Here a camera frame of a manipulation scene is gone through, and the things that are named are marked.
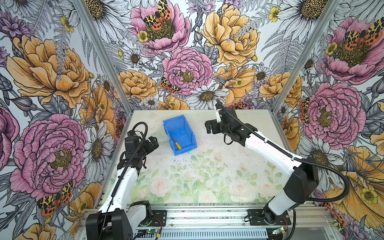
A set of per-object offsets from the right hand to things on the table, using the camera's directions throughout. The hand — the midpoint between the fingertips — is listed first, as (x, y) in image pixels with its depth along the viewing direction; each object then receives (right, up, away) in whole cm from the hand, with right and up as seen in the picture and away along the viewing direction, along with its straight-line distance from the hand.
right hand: (214, 126), depth 83 cm
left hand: (-35, -11, +2) cm, 37 cm away
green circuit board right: (+29, -49, -11) cm, 58 cm away
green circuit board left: (-31, -49, -12) cm, 59 cm away
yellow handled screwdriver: (-21, -14, +17) cm, 30 cm away
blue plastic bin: (-22, -3, +26) cm, 34 cm away
